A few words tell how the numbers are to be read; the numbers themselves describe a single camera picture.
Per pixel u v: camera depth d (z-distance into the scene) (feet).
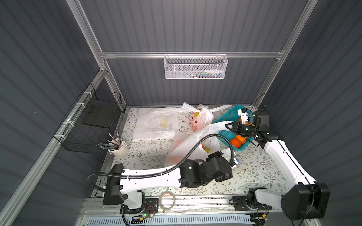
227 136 3.35
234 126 2.37
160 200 2.43
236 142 2.96
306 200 1.28
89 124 2.39
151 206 2.38
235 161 1.60
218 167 1.42
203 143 3.03
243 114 2.36
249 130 2.21
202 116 3.14
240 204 2.42
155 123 3.56
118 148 2.78
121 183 1.29
